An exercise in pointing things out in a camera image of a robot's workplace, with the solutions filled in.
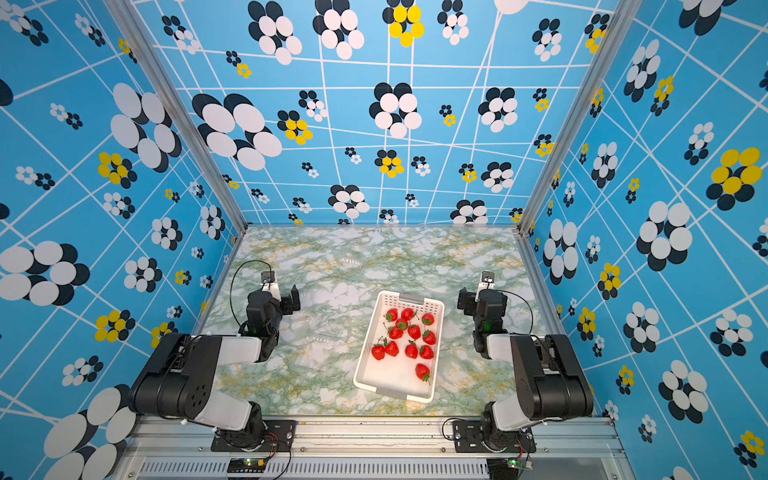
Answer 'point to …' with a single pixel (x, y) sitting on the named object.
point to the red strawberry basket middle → (414, 331)
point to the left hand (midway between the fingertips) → (282, 284)
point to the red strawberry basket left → (395, 333)
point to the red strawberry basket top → (428, 319)
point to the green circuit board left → (246, 465)
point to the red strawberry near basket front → (422, 372)
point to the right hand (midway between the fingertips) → (486, 289)
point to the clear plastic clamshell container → (314, 353)
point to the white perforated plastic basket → (401, 353)
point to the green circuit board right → (519, 463)
